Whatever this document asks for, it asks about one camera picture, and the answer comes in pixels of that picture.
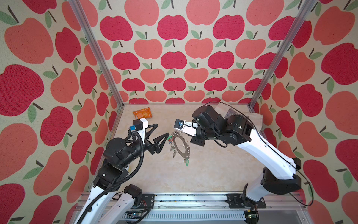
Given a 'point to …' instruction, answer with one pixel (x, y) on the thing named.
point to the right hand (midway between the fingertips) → (191, 128)
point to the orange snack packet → (145, 113)
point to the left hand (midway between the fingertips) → (164, 131)
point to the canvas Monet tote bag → (227, 109)
